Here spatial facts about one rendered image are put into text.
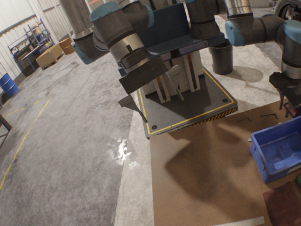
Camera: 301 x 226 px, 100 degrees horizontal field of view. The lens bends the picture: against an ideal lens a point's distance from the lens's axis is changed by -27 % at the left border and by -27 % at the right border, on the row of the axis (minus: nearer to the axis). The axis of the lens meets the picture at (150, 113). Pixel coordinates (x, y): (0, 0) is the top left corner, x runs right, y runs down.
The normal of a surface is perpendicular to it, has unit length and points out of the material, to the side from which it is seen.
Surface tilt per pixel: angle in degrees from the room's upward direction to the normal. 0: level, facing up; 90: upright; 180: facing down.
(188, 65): 90
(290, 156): 0
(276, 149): 0
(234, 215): 0
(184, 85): 90
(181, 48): 90
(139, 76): 66
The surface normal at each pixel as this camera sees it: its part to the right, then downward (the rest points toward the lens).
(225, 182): -0.31, -0.70
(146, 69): 0.13, 0.25
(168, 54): 0.17, 0.62
